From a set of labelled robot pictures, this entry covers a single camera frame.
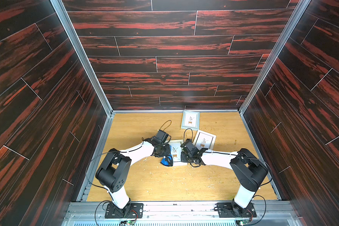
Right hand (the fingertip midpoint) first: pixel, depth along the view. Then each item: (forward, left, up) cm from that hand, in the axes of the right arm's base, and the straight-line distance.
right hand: (185, 154), depth 95 cm
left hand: (-1, +10, +4) cm, 11 cm away
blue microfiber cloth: (-9, +11, +9) cm, 17 cm away
